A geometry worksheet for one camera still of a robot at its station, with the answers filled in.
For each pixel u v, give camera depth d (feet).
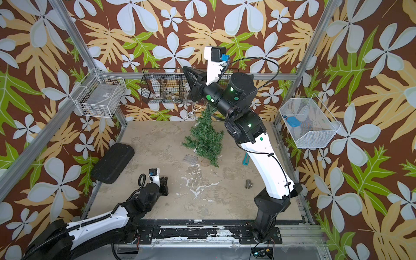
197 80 1.41
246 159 3.32
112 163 2.98
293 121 2.83
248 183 2.91
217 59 1.25
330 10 2.25
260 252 2.45
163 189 2.45
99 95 2.81
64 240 1.38
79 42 2.58
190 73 1.48
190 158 3.25
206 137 2.51
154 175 2.37
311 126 2.67
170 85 3.21
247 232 2.50
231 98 1.21
